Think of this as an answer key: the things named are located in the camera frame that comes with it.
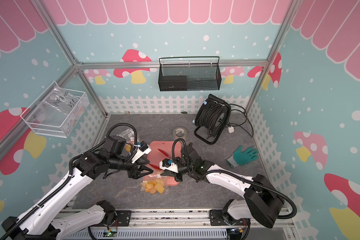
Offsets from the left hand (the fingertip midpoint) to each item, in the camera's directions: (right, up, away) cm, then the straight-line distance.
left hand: (148, 169), depth 68 cm
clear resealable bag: (-1, -12, +15) cm, 19 cm away
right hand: (+6, -4, +7) cm, 9 cm away
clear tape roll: (+13, +16, +41) cm, 46 cm away
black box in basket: (+10, +45, +20) cm, 51 cm away
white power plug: (+50, +18, +38) cm, 65 cm away
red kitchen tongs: (+4, +2, +29) cm, 30 cm away
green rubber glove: (+52, 0, +27) cm, 58 cm away
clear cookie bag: (-20, +14, +29) cm, 38 cm away
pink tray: (+12, +5, +34) cm, 36 cm away
